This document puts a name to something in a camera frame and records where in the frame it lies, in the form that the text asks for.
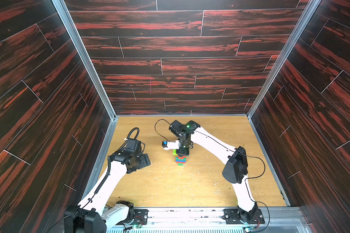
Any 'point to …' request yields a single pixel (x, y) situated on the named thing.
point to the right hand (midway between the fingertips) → (183, 148)
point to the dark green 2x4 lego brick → (178, 158)
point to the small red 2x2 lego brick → (181, 158)
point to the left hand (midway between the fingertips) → (144, 163)
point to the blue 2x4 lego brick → (181, 161)
